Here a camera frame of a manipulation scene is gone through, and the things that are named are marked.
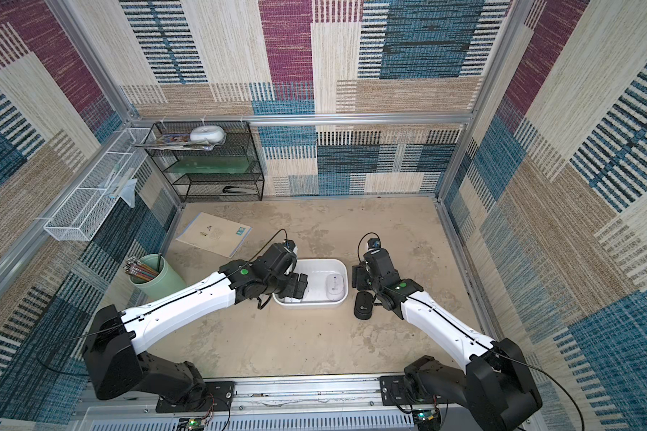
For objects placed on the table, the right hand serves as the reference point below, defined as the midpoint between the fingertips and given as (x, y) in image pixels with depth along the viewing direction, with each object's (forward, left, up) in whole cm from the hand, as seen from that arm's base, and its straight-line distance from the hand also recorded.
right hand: (363, 267), depth 86 cm
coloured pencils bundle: (-3, +67, +7) cm, 67 cm away
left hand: (-5, +21, +2) cm, 22 cm away
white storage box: (+5, +15, -9) cm, 18 cm away
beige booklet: (+22, +56, -10) cm, 61 cm away
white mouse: (-1, +9, -8) cm, 12 cm away
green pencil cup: (-5, +60, +2) cm, 60 cm away
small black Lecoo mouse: (-10, 0, -9) cm, 13 cm away
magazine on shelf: (+36, +61, +23) cm, 75 cm away
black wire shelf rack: (+44, +57, +9) cm, 73 cm away
